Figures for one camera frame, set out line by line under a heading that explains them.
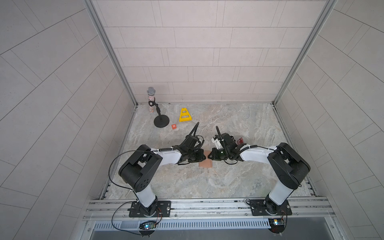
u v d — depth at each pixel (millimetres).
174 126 1018
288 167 457
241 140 897
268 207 640
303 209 723
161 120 1033
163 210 705
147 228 643
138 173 448
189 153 748
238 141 913
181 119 1055
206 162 843
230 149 703
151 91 841
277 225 681
